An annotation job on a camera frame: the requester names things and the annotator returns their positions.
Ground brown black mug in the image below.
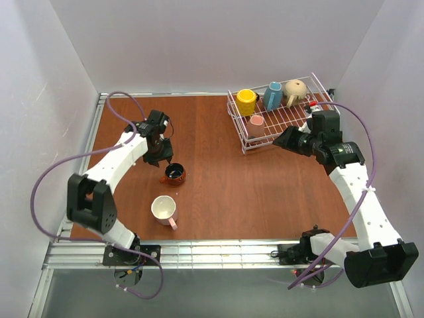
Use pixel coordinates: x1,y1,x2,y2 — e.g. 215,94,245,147
159,163,186,186

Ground white mug brown dots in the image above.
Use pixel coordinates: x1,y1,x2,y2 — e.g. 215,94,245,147
246,115,265,139

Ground blue mug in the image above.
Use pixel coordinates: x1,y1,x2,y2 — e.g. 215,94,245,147
262,81,283,112

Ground white mug pink handle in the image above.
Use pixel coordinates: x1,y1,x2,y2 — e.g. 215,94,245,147
150,195,178,231

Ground beige round mug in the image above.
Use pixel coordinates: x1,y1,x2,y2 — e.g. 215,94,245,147
283,79,307,108

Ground yellow textured cup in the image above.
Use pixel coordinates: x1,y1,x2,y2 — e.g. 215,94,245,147
235,89,258,117

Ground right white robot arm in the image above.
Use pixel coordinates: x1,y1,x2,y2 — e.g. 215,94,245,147
273,111,419,288

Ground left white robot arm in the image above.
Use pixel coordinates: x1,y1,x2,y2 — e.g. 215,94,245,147
67,110,174,249

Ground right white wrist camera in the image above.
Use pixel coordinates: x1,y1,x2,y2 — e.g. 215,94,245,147
299,101,321,133

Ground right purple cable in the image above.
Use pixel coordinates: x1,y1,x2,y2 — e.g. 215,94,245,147
264,101,378,290

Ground white wire dish rack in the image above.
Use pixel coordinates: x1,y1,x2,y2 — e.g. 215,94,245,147
227,73,338,154

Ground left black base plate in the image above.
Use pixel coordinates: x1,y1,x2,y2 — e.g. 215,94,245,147
102,244,161,267

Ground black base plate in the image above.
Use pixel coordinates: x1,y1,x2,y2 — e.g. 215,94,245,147
270,243,341,266
102,244,161,267

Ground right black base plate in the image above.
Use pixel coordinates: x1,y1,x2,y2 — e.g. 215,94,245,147
270,243,341,266

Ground aluminium frame rail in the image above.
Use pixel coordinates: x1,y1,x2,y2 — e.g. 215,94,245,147
43,240,299,270

